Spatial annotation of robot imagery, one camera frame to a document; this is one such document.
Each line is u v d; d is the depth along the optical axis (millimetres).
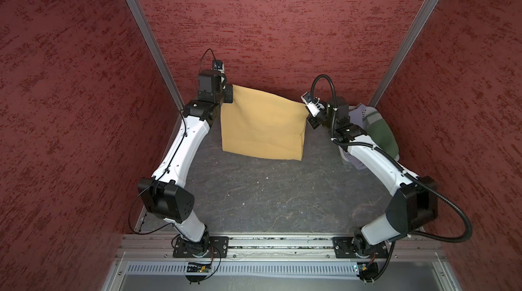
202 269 712
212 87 550
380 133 1002
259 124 870
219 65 645
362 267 715
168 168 443
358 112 1033
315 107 702
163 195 417
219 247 740
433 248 756
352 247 738
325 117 698
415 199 442
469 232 379
